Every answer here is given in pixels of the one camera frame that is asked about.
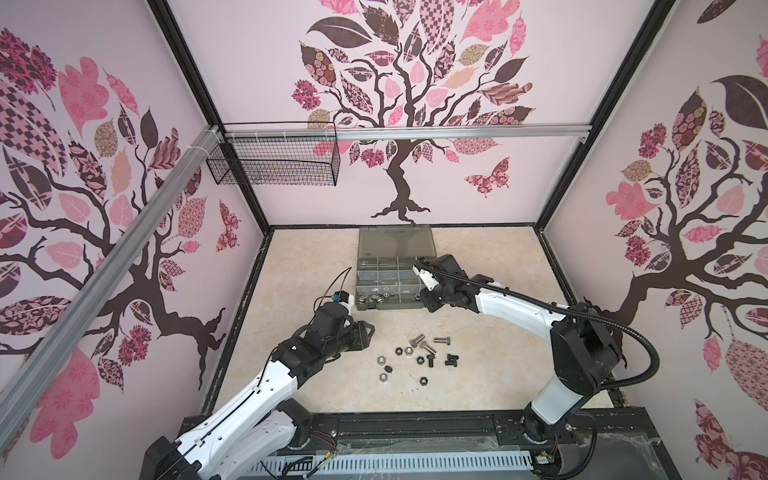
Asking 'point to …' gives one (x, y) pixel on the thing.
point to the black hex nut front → (421, 380)
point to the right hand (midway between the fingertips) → (425, 289)
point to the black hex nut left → (388, 369)
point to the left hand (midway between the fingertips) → (368, 334)
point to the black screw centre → (430, 358)
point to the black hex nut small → (422, 360)
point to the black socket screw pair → (452, 360)
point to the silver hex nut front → (381, 379)
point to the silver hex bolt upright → (414, 342)
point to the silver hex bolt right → (443, 340)
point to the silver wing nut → (364, 296)
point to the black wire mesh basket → (280, 160)
